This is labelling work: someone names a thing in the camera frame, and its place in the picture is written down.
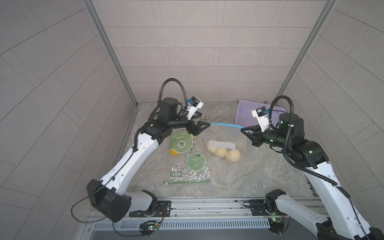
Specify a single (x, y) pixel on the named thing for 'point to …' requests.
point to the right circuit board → (277, 225)
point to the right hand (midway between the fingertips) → (241, 130)
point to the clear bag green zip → (194, 170)
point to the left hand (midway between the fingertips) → (207, 120)
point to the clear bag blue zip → (224, 143)
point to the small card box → (204, 115)
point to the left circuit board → (148, 227)
